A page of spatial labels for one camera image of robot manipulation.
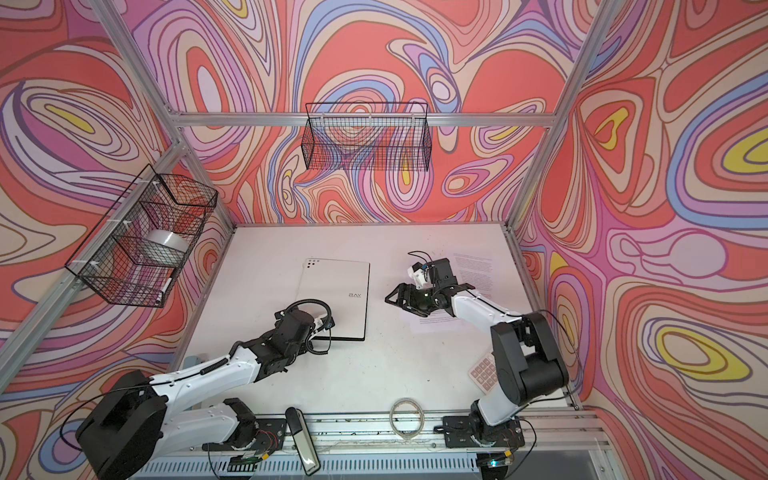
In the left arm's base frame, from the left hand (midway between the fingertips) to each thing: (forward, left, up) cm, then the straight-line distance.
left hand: (299, 317), depth 88 cm
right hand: (+2, -29, +2) cm, 29 cm away
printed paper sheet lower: (+22, -59, -7) cm, 63 cm away
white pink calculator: (-15, -53, -5) cm, 56 cm away
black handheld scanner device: (-31, -6, -2) cm, 32 cm away
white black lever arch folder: (+15, -11, -6) cm, 19 cm away
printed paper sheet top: (+1, -44, -6) cm, 44 cm away
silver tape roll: (+6, +27, +27) cm, 39 cm away
